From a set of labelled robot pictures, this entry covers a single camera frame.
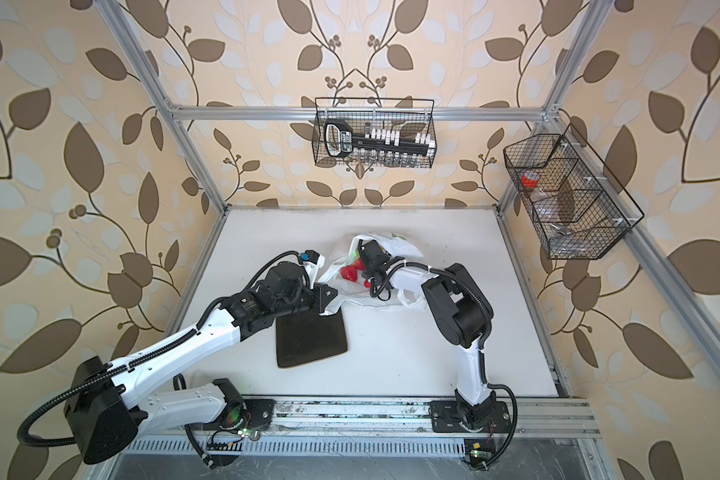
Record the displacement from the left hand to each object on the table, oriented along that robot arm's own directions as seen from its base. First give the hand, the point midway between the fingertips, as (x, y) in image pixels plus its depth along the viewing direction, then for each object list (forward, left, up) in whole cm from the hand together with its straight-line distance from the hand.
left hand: (341, 291), depth 76 cm
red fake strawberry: (+6, -4, +3) cm, 8 cm away
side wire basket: (+17, -59, +15) cm, 63 cm away
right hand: (+17, -8, -18) cm, 26 cm away
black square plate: (-6, +12, -17) cm, 21 cm away
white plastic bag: (+14, -5, -15) cm, 21 cm away
